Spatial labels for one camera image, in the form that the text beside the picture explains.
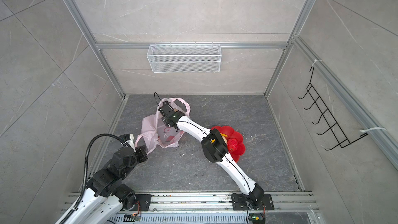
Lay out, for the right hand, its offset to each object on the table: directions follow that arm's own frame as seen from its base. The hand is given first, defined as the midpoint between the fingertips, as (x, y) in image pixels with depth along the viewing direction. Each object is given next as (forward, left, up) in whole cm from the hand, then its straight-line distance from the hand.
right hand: (173, 115), depth 101 cm
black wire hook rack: (-34, -75, +25) cm, 86 cm away
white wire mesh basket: (+29, -8, +24) cm, 38 cm away
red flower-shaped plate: (-14, -37, -3) cm, 39 cm away
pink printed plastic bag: (-19, +6, +11) cm, 23 cm away
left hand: (-25, +9, +11) cm, 29 cm away
